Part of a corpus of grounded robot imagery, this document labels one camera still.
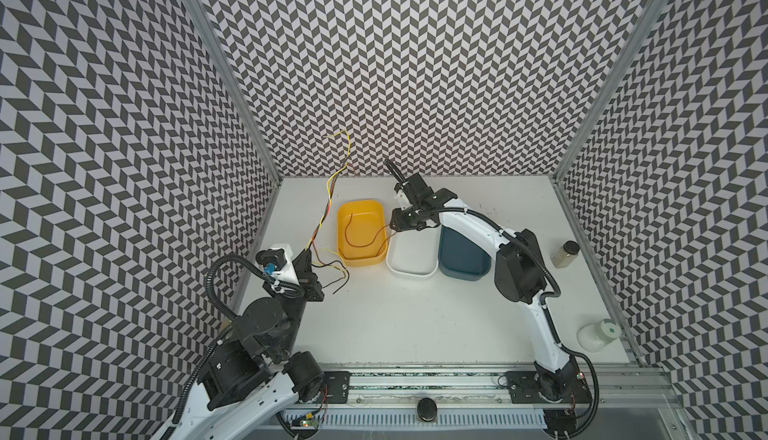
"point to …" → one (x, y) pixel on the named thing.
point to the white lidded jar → (596, 337)
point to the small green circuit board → (308, 423)
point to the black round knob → (427, 409)
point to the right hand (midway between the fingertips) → (396, 219)
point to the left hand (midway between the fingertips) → (312, 252)
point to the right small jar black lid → (563, 256)
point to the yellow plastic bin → (361, 239)
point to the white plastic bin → (414, 252)
